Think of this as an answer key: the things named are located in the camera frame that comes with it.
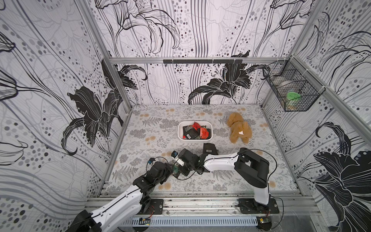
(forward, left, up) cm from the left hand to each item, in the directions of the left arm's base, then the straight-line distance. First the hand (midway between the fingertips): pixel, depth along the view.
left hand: (175, 171), depth 85 cm
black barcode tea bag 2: (+15, -21, +1) cm, 26 cm away
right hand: (+5, -3, -1) cm, 6 cm away
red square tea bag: (+29, -12, +7) cm, 33 cm away
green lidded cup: (+31, -64, +34) cm, 79 cm away
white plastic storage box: (+32, -22, +6) cm, 39 cm away
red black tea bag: (+24, -18, +6) cm, 30 cm away
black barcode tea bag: (+26, -9, +4) cm, 28 cm away
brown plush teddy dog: (+24, -39, +13) cm, 48 cm away
